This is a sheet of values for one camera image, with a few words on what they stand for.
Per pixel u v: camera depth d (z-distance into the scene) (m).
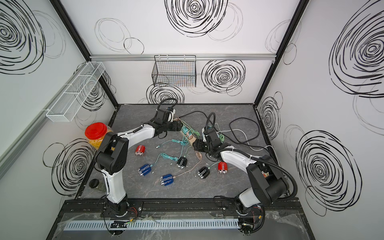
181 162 0.87
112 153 0.51
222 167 0.85
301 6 0.72
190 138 0.95
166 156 0.91
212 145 0.69
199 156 0.91
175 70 1.24
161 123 0.76
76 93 0.72
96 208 0.74
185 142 0.94
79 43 0.83
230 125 1.07
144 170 0.84
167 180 0.80
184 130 0.96
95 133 0.80
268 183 0.43
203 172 0.83
